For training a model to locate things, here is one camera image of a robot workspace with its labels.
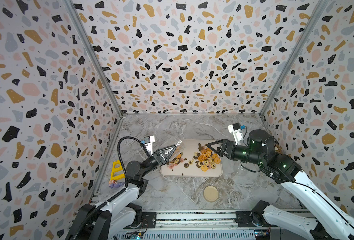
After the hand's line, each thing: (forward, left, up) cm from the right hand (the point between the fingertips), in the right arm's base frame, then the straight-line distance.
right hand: (213, 148), depth 61 cm
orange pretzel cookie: (+13, +3, -33) cm, 35 cm away
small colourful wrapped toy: (-5, +51, -30) cm, 60 cm away
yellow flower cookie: (+7, +1, -34) cm, 35 cm away
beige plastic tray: (+13, +5, -34) cm, 36 cm away
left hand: (+2, +16, -5) cm, 17 cm away
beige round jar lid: (-8, -2, -34) cm, 35 cm away
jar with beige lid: (+3, +14, -5) cm, 15 cm away
